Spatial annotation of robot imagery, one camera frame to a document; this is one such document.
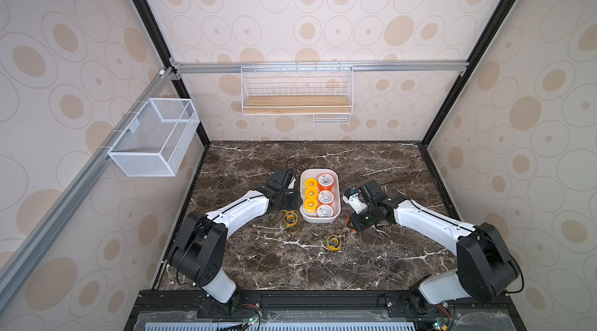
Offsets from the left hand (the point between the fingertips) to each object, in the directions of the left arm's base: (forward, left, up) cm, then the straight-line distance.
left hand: (304, 199), depth 88 cm
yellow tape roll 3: (+2, -3, -8) cm, 8 cm away
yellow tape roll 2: (+8, -3, -8) cm, 12 cm away
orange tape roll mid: (+12, -9, -5) cm, 16 cm away
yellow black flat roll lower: (-4, +5, -8) cm, 11 cm away
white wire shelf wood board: (+42, -9, +19) cm, 47 cm away
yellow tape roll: (+13, -3, -8) cm, 16 cm away
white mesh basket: (+32, +70, -1) cm, 77 cm away
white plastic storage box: (-3, -4, -8) cm, 9 cm away
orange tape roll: (+6, -9, -8) cm, 13 cm away
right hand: (-8, -17, -5) cm, 20 cm away
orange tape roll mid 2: (0, -9, -8) cm, 12 cm away
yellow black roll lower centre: (-13, -11, -8) cm, 19 cm away
